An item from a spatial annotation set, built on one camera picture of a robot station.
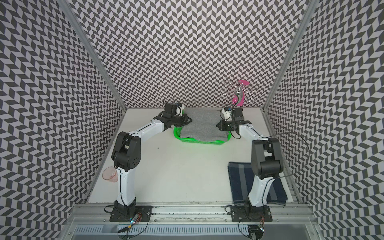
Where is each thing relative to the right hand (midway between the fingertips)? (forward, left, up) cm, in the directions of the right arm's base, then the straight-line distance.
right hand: (219, 126), depth 96 cm
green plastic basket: (-4, +27, 0) cm, 27 cm away
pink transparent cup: (-27, +65, -9) cm, 71 cm away
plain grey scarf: (-1, +10, +2) cm, 11 cm away
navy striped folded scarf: (-30, -11, -8) cm, 33 cm away
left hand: (+3, +18, +3) cm, 18 cm away
